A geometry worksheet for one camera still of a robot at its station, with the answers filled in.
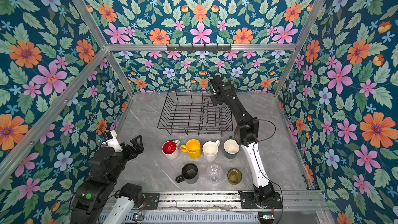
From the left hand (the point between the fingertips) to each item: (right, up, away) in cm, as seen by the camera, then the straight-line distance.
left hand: (135, 136), depth 66 cm
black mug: (+22, -23, +15) cm, 35 cm away
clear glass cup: (+35, -23, +16) cm, 45 cm away
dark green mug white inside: (+44, -10, +20) cm, 50 cm away
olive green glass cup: (+45, -24, +14) cm, 53 cm away
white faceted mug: (+32, -12, +20) cm, 40 cm away
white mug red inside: (+9, -11, +22) cm, 26 cm away
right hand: (+39, +18, +33) cm, 54 cm away
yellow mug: (+22, -11, +23) cm, 34 cm away
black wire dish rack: (+20, +10, +42) cm, 48 cm away
